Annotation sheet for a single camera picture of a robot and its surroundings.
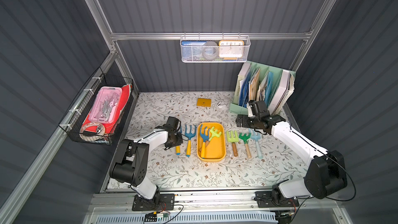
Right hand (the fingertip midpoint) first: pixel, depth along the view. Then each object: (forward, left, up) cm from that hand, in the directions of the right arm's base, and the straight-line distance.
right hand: (247, 119), depth 87 cm
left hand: (-7, +41, -14) cm, 44 cm away
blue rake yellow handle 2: (-5, +24, -13) cm, 27 cm away
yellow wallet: (+24, +25, -13) cm, 37 cm away
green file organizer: (+23, -8, +8) cm, 25 cm away
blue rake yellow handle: (-11, +40, -13) cm, 44 cm away
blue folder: (+17, -14, +9) cm, 24 cm away
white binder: (+14, -21, +7) cm, 26 cm away
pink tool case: (-4, +71, +17) cm, 73 cm away
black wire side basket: (-9, +77, +21) cm, 81 cm away
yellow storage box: (-11, +17, -17) cm, 26 cm away
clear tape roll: (-15, +70, +15) cm, 73 cm away
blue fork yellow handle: (-2, +34, -15) cm, 37 cm away
